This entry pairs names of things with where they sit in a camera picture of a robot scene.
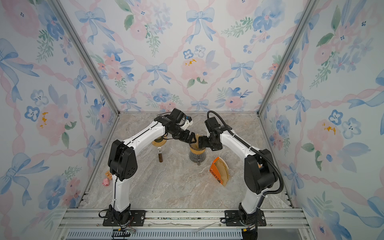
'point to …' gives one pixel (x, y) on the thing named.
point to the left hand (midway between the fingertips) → (191, 138)
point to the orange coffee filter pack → (219, 170)
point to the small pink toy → (106, 182)
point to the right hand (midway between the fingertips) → (206, 144)
